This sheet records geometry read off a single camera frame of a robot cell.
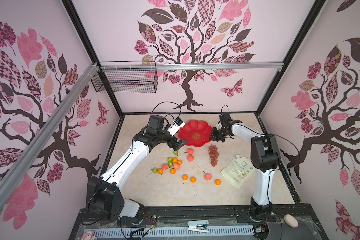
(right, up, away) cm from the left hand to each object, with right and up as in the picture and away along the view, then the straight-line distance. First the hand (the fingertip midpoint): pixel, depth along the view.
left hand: (181, 137), depth 78 cm
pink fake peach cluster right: (-3, -19, +11) cm, 22 cm away
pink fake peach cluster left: (-10, -19, +11) cm, 24 cm away
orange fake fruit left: (-13, -21, +9) cm, 26 cm away
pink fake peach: (+15, -23, +7) cm, 29 cm away
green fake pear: (-4, -12, +18) cm, 22 cm away
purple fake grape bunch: (+21, -12, +16) cm, 29 cm away
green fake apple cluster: (-7, -17, +13) cm, 22 cm away
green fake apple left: (-16, -20, +9) cm, 27 cm away
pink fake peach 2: (+6, -10, +16) cm, 20 cm away
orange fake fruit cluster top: (-2, -17, +14) cm, 22 cm away
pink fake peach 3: (+5, -14, +14) cm, 21 cm away
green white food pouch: (+35, -21, +9) cm, 42 cm away
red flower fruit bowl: (+11, +1, +28) cm, 30 cm away
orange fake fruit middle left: (+2, -24, +7) cm, 25 cm away
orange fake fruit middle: (+7, -25, +7) cm, 27 cm away
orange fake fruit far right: (+21, -26, +5) cm, 34 cm away
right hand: (+19, 0, +21) cm, 28 cm away
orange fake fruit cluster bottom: (-5, -21, +9) cm, 23 cm away
